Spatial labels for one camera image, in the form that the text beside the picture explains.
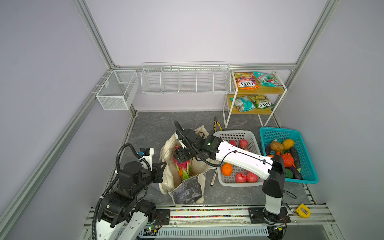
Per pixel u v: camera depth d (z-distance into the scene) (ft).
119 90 3.35
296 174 2.74
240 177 2.65
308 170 2.69
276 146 3.00
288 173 2.70
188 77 3.24
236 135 3.17
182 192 2.16
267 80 2.79
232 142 3.21
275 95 3.66
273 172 1.44
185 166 2.37
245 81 2.85
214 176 2.84
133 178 1.49
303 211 2.42
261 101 3.31
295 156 2.92
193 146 1.81
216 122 3.68
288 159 2.71
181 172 2.36
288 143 3.09
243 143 3.15
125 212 1.40
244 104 3.25
